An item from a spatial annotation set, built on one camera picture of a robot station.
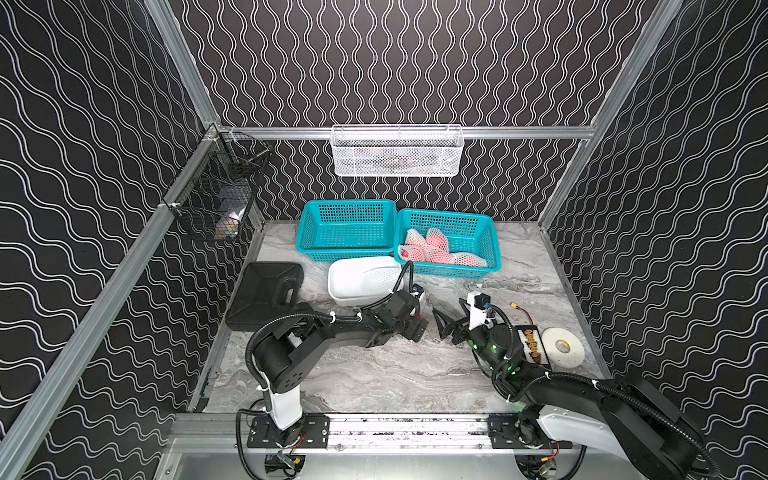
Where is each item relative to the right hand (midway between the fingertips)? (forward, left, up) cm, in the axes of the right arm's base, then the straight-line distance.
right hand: (449, 304), depth 82 cm
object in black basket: (+16, +61, +13) cm, 65 cm away
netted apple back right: (+29, 0, -7) cm, 30 cm away
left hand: (+3, +8, -10) cm, 13 cm away
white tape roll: (-6, -35, -14) cm, 38 cm away
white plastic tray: (+15, +26, -11) cm, 32 cm away
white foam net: (+16, +25, -11) cm, 32 cm away
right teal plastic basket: (+37, -12, -10) cm, 41 cm away
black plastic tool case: (+8, +55, -7) cm, 56 cm away
